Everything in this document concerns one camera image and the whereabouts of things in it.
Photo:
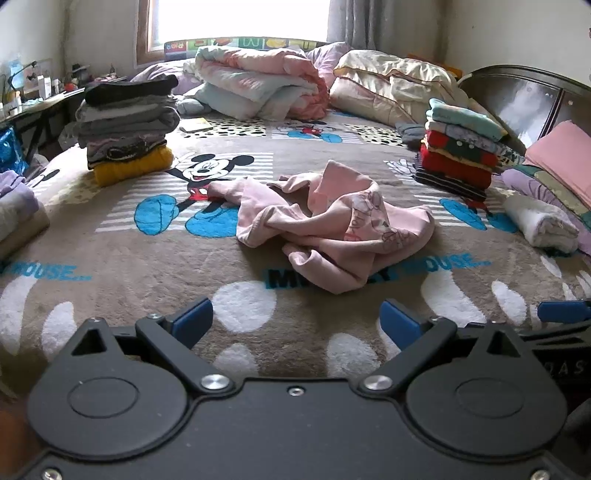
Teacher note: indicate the dark wooden headboard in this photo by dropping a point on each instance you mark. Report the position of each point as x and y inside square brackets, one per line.
[521, 101]

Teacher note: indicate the stack of colourful folded clothes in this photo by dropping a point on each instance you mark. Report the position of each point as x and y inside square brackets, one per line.
[457, 157]

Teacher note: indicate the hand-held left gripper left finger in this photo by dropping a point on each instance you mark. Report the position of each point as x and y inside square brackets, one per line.
[191, 319]

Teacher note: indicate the small grey garment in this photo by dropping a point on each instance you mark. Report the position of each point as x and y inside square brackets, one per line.
[411, 134]

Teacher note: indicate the colourful printed board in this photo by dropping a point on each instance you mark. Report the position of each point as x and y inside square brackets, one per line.
[249, 44]

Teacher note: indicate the pink sweatshirt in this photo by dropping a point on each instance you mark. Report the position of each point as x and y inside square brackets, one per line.
[323, 221]

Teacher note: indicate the desk lamp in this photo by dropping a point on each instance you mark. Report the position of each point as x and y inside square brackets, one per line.
[18, 74]

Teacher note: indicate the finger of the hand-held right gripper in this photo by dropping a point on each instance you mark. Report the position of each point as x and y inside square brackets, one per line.
[565, 311]

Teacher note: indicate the cartoon mouse printed blanket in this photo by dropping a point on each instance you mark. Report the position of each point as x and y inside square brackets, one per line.
[138, 258]

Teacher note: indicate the white folded towel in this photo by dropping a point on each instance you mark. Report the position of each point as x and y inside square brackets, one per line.
[540, 221]

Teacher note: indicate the bright window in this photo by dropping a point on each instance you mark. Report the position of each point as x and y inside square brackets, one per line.
[231, 18]

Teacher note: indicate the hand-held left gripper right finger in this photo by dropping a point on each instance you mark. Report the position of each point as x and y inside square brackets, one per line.
[399, 323]

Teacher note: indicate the purple printed bedding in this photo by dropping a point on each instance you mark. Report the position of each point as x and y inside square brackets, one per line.
[545, 189]

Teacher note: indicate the cluttered desk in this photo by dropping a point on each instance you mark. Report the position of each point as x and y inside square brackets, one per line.
[41, 108]

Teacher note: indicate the purple pillow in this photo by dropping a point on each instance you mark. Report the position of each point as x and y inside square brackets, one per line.
[157, 74]
[325, 57]

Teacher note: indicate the grey curtain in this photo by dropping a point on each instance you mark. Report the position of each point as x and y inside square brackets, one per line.
[353, 18]

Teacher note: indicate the stack of dark folded clothes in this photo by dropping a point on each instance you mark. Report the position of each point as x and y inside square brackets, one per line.
[124, 124]

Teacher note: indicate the yellow book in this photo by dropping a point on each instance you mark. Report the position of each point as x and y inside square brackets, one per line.
[196, 124]

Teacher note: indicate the pink folded quilt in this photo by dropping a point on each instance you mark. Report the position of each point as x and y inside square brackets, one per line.
[258, 78]

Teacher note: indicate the cream folded quilt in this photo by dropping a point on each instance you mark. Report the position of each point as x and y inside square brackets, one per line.
[383, 87]

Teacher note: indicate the light blue plush pillow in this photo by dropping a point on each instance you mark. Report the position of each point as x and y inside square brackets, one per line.
[194, 104]

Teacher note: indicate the blue shiny bag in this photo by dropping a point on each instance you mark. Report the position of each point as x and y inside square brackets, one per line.
[9, 150]

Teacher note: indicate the beige folded garment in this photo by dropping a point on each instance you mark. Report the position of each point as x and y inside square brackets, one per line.
[23, 230]

